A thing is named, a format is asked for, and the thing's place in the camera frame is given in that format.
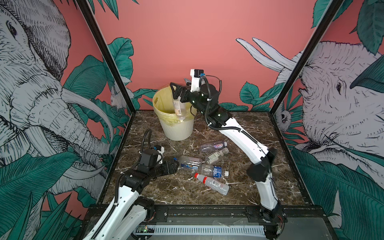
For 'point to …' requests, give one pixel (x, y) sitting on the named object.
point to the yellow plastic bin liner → (162, 102)
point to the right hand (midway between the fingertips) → (176, 81)
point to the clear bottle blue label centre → (217, 171)
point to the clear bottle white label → (215, 157)
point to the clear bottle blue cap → (190, 161)
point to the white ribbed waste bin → (175, 129)
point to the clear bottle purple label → (213, 146)
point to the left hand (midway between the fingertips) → (172, 163)
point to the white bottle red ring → (221, 188)
